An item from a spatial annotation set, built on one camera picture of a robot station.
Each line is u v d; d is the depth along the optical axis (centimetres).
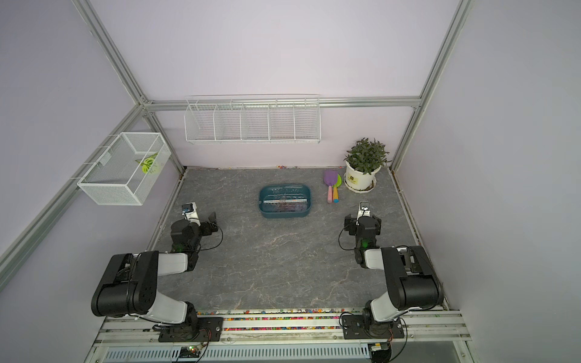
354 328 74
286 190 108
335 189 112
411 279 46
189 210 80
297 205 106
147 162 81
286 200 106
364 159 99
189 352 71
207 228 85
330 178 116
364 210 80
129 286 46
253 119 100
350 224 85
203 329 74
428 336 73
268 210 102
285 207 105
